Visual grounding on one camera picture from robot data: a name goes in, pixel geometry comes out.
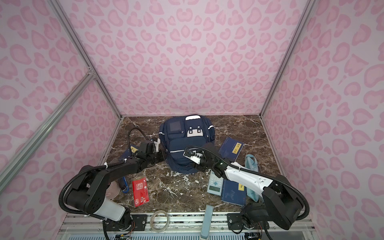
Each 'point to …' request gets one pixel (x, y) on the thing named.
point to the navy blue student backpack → (177, 134)
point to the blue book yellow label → (230, 149)
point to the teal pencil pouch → (251, 163)
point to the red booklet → (140, 191)
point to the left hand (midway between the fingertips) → (170, 151)
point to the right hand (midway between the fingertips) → (193, 156)
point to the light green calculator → (215, 184)
